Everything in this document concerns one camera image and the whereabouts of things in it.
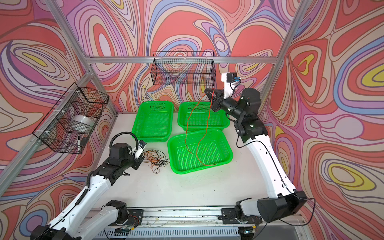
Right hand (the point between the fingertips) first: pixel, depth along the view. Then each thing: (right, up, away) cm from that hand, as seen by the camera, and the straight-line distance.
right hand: (206, 94), depth 62 cm
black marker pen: (-61, -23, +10) cm, 66 cm away
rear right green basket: (-4, -5, +57) cm, 57 cm away
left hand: (-34, -28, +20) cm, 48 cm away
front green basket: (-3, -30, +37) cm, 47 cm away
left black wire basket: (-63, -12, +7) cm, 64 cm away
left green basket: (-36, -9, +53) cm, 65 cm away
